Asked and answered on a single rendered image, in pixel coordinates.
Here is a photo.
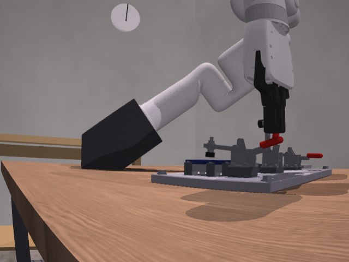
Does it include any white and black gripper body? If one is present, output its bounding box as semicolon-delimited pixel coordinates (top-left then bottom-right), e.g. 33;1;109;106
243;18;294;90

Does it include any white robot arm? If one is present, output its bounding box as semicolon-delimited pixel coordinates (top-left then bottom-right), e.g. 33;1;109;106
139;0;300;133

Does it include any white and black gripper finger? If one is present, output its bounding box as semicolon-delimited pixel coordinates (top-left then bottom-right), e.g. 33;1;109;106
254;50;283;133
278;86;290;133

